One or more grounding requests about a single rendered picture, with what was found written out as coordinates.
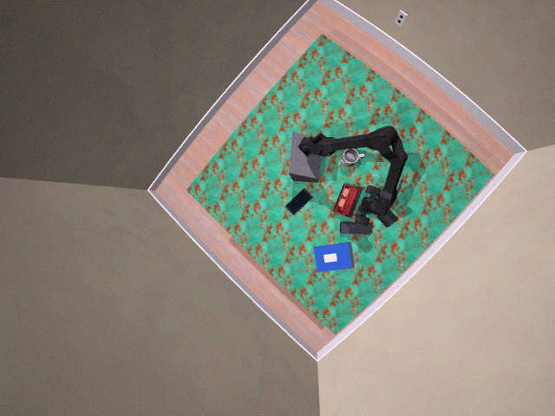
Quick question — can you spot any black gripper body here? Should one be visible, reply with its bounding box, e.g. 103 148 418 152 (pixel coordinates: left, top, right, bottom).
355 185 381 225

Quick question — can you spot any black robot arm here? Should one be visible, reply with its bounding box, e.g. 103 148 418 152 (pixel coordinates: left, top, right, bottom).
298 126 408 227

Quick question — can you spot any dark grey mug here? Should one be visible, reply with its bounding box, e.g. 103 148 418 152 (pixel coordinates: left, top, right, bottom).
341 149 364 166

